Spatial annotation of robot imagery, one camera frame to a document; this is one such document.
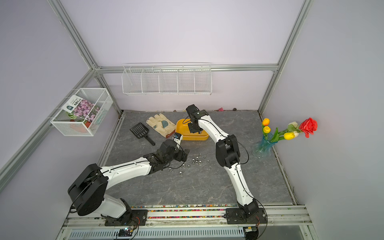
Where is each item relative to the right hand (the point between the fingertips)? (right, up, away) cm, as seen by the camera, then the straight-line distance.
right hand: (195, 127), depth 101 cm
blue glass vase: (+43, -13, -11) cm, 46 cm away
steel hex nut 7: (+3, -22, -9) cm, 24 cm away
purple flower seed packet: (-57, +10, -27) cm, 63 cm away
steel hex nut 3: (+8, -22, -8) cm, 24 cm away
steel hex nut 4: (-7, -24, -10) cm, 27 cm away
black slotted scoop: (-41, -3, +8) cm, 42 cm away
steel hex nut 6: (-9, -27, -14) cm, 32 cm away
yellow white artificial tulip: (+46, -4, -32) cm, 56 cm away
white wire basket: (-62, +2, -30) cm, 69 cm away
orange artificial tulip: (+36, +3, -27) cm, 45 cm away
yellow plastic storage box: (-10, 0, +7) cm, 12 cm away
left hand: (-7, -12, -15) cm, 20 cm away
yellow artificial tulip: (+35, -1, -30) cm, 46 cm away
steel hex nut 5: (-15, -25, -12) cm, 32 cm away
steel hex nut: (+3, -18, -4) cm, 19 cm away
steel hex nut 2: (+6, -19, -7) cm, 21 cm away
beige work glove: (-25, +1, +11) cm, 27 cm away
